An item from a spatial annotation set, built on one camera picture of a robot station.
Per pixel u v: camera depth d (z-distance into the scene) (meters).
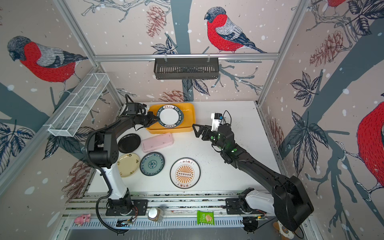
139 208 0.73
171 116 1.03
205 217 0.70
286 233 0.65
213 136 0.67
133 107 0.80
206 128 0.68
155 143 0.96
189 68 1.04
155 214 0.63
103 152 0.53
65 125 0.70
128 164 0.86
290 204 0.40
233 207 0.73
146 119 0.87
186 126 1.04
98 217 0.68
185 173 0.85
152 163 0.88
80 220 0.69
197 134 0.70
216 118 0.69
